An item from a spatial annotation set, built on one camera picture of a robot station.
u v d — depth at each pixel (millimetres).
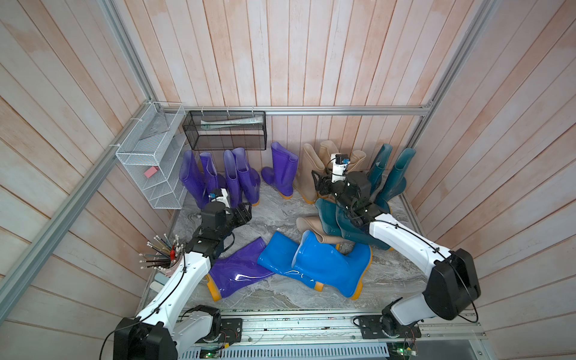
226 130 1038
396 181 918
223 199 714
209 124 903
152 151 767
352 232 795
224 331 725
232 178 837
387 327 659
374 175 911
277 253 848
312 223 815
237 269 832
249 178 880
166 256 791
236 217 703
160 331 395
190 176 902
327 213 851
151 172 822
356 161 900
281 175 984
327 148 950
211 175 845
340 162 660
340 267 799
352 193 621
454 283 423
